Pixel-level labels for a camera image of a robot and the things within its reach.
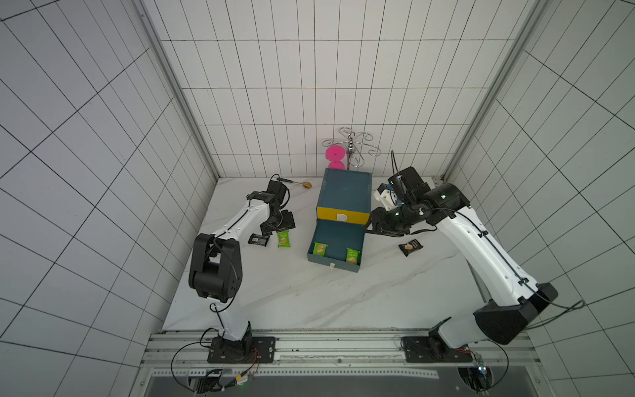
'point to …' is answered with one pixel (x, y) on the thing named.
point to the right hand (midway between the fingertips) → (360, 232)
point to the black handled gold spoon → (305, 184)
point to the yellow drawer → (342, 216)
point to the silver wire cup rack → (353, 155)
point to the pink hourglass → (336, 154)
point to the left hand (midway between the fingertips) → (281, 231)
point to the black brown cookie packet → (410, 246)
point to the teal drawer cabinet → (346, 190)
